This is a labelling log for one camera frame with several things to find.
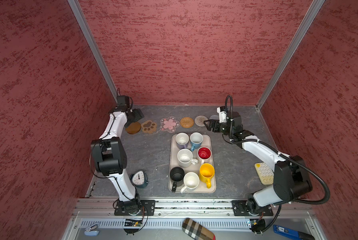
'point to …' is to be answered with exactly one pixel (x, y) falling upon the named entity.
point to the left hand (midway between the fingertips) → (137, 120)
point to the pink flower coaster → (169, 124)
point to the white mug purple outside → (182, 139)
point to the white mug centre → (184, 157)
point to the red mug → (204, 153)
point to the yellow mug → (206, 172)
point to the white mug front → (191, 181)
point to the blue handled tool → (292, 234)
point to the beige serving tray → (191, 168)
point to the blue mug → (196, 139)
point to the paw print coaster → (149, 126)
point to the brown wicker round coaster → (186, 122)
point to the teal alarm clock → (139, 178)
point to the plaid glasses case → (196, 231)
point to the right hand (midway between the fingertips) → (207, 124)
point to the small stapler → (92, 230)
